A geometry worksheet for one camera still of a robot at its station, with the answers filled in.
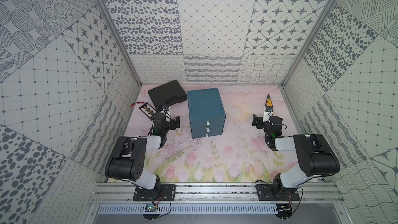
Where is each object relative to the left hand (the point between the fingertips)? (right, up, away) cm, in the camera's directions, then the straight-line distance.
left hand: (170, 114), depth 94 cm
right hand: (+57, -1, +1) cm, 57 cm away
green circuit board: (-4, -42, -23) cm, 48 cm away
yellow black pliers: (+68, +7, +15) cm, 70 cm away
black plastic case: (-6, +13, +18) cm, 23 cm away
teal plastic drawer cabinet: (+23, +3, -16) cm, 28 cm away
